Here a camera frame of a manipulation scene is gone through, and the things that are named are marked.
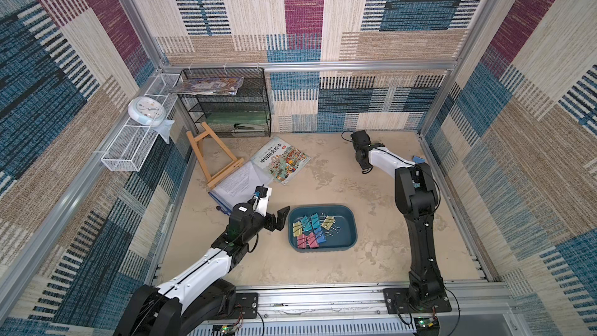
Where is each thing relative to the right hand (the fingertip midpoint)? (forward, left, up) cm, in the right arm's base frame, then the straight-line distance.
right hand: (375, 155), depth 106 cm
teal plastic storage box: (-28, +17, -3) cm, 33 cm away
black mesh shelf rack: (+21, +60, +8) cm, 64 cm away
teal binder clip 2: (-31, +32, -3) cm, 44 cm away
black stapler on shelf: (+13, +62, +6) cm, 63 cm away
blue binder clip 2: (-35, +27, -4) cm, 44 cm away
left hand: (-27, +42, +7) cm, 50 cm away
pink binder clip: (-37, +33, -3) cm, 50 cm away
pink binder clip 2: (-37, +30, -3) cm, 48 cm away
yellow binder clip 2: (-30, +24, -3) cm, 38 cm away
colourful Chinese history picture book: (0, +43, -3) cm, 43 cm away
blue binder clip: (+1, -21, -5) cm, 22 cm away
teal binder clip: (-29, +28, -2) cm, 41 cm away
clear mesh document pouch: (-13, +60, -5) cm, 62 cm away
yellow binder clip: (-32, +35, -3) cm, 48 cm away
